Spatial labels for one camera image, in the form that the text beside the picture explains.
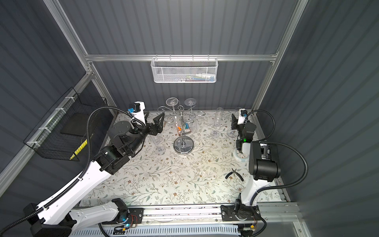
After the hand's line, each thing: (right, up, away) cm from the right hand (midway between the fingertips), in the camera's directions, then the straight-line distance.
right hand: (239, 114), depth 92 cm
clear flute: (-41, +7, -9) cm, 43 cm away
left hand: (-45, -2, -29) cm, 53 cm away
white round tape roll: (+1, -27, 0) cm, 27 cm away
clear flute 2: (-30, +7, -7) cm, 32 cm away
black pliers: (-4, -35, -3) cm, 35 cm away
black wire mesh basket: (-93, -11, -20) cm, 96 cm away
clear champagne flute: (-48, -2, +26) cm, 55 cm away
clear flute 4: (+1, -13, +13) cm, 18 cm away
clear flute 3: (-12, -5, +6) cm, 14 cm away
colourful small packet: (-33, -9, +17) cm, 38 cm away
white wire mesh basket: (-36, +40, +32) cm, 63 cm away
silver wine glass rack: (-36, -20, +7) cm, 42 cm away
